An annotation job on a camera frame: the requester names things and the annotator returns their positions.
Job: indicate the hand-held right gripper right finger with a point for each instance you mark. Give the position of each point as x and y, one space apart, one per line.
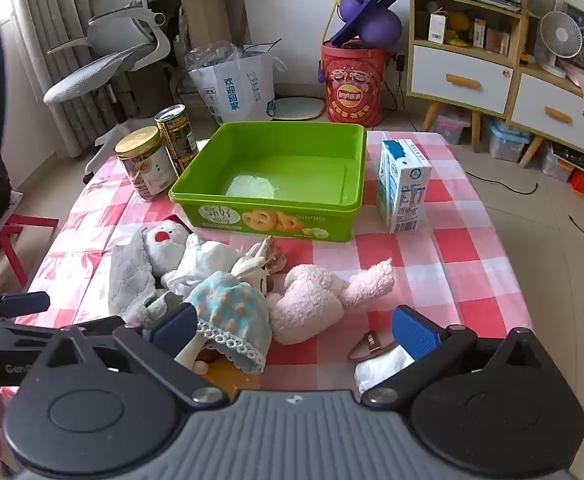
414 332

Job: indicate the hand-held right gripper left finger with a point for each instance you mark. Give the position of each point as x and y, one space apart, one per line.
174 322

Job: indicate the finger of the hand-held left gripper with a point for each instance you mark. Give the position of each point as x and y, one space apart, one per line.
22 334
22 305

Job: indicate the white cloth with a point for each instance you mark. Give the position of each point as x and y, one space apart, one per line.
381 367

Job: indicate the bunny doll blue dress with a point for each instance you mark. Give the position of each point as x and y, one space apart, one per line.
227 310

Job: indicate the white snowman plush red hat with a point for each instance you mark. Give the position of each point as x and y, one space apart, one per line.
172 250

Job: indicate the pink plush rabbit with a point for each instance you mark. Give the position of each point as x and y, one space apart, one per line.
302 305

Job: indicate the green plastic box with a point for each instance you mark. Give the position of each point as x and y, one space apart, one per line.
272 220

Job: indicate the small pink shoe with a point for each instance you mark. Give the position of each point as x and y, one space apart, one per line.
369 345

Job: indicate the red white checkered tablecloth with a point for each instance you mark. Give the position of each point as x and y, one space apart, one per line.
446 260

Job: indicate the red stool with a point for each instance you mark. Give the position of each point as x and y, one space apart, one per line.
17 222

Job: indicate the blue white milk carton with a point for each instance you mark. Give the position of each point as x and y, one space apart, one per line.
404 195

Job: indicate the gold lid clear jar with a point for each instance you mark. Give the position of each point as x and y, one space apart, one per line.
144 170

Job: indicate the tall printed tin can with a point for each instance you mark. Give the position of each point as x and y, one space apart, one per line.
177 135

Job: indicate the clear storage box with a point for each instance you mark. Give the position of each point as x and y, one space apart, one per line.
449 127

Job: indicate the blue lid storage box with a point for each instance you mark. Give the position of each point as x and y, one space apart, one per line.
507 140

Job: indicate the white paper bag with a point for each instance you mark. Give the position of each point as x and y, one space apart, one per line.
237 90

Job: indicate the red printed bucket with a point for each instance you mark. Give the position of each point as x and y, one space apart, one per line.
354 95

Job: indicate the round white pad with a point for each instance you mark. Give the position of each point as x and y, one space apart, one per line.
297 108

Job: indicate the grey mesh office chair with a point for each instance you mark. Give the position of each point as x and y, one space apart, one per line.
102 65

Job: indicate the tall wooden shelf cabinet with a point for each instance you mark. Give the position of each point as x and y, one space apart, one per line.
461 80

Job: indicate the low wooden drawer cabinet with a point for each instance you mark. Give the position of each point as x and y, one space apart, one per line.
546 105

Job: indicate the beige curtain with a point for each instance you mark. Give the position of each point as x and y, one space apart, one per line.
37 20

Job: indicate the small white box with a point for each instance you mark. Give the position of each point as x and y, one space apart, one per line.
437 27

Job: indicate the purple jump ball toy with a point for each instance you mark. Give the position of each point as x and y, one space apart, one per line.
371 25

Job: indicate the yellow toy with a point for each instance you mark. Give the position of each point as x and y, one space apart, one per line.
459 25

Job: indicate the cardboard box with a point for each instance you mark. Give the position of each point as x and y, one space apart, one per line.
207 10

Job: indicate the white desk fan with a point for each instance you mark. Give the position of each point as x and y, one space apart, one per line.
561 35

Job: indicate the black wall charger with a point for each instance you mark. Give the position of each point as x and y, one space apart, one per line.
400 61

